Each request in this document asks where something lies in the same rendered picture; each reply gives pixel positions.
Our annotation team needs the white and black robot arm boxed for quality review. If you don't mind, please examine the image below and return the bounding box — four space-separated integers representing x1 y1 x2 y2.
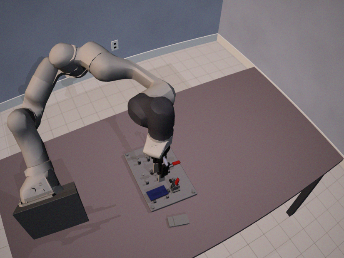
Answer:
7 41 176 207

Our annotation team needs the grey toggle clamp with red handle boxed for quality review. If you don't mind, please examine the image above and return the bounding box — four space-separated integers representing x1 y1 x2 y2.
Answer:
169 177 180 193

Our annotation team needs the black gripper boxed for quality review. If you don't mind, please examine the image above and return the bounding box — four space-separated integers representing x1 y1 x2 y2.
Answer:
151 146 170 182

